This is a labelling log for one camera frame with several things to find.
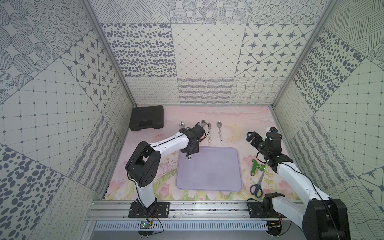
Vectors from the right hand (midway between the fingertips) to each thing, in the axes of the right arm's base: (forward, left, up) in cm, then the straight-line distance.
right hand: (252, 138), depth 86 cm
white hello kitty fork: (+20, +24, -13) cm, 34 cm away
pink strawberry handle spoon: (+19, +29, -11) cm, 36 cm away
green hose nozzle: (-12, -3, -11) cm, 17 cm away
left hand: (-3, +35, -6) cm, 36 cm away
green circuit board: (-41, +58, -14) cm, 72 cm away
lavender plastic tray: (-12, +23, -15) cm, 30 cm away
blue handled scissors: (-24, -1, -14) cm, 28 cm away
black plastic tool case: (+26, +72, -11) cm, 77 cm away
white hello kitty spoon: (+19, +17, -11) cm, 28 cm away
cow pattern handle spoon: (+18, +44, -10) cm, 49 cm away
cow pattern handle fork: (-9, +37, -8) cm, 39 cm away
